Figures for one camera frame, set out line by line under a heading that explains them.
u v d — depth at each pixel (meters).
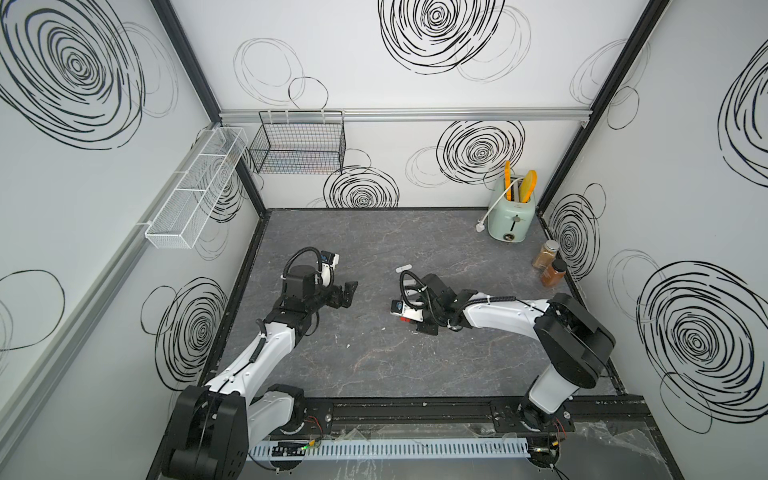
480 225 1.12
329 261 0.73
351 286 0.76
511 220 1.01
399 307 0.77
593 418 0.75
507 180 1.05
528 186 0.99
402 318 0.79
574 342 0.48
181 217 0.73
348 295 0.76
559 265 1.00
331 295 0.75
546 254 0.97
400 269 1.02
